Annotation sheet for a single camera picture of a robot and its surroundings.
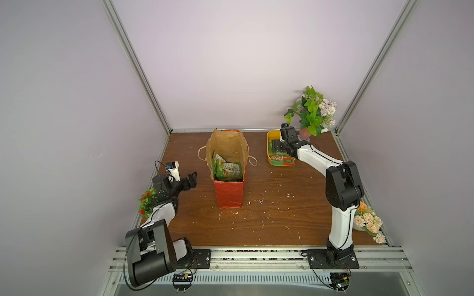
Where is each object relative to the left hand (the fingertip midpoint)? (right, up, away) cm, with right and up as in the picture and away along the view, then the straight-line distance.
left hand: (187, 172), depth 89 cm
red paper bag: (+18, +10, +9) cm, 23 cm away
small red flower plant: (-12, -9, -16) cm, 22 cm away
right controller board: (+66, -40, -18) cm, 79 cm away
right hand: (+50, +17, +10) cm, 54 cm away
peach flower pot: (+76, -16, -18) cm, 80 cm away
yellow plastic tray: (+46, +20, +22) cm, 55 cm away
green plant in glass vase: (+61, +28, -6) cm, 68 cm away
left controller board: (+3, -41, -17) cm, 45 cm away
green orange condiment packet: (+48, +5, +9) cm, 50 cm away
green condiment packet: (+18, 0, +6) cm, 19 cm away
